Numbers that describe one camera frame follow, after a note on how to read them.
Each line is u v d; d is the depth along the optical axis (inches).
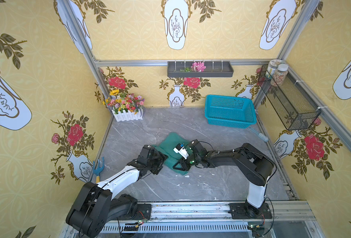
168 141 39.5
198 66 34.6
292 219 28.4
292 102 33.3
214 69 36.4
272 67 33.5
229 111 46.8
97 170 35.2
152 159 29.0
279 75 31.5
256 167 19.4
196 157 30.7
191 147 29.9
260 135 40.7
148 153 27.2
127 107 39.8
